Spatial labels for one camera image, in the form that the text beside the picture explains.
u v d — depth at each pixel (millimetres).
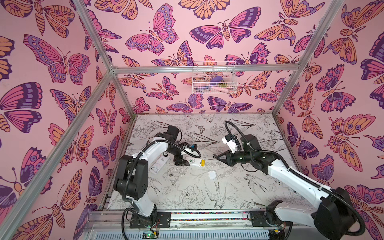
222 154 730
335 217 391
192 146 751
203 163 922
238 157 675
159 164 928
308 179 460
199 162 922
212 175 897
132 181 460
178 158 775
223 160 732
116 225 734
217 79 950
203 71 953
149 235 724
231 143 711
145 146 554
